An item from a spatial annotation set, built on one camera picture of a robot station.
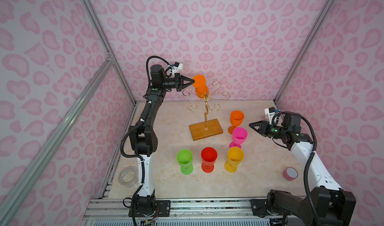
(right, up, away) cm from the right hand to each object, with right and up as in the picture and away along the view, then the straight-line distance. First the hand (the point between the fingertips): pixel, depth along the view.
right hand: (253, 124), depth 76 cm
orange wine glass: (-26, +19, +10) cm, 33 cm away
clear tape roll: (-67, -30, +8) cm, 74 cm away
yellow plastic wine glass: (-8, -17, +5) cm, 19 cm away
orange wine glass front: (-4, +2, +15) cm, 15 cm away
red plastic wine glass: (-22, -16, 0) cm, 27 cm away
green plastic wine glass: (-35, -20, +6) cm, 41 cm away
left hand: (-30, +23, 0) cm, 37 cm away
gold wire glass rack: (-23, +14, +4) cm, 27 cm away
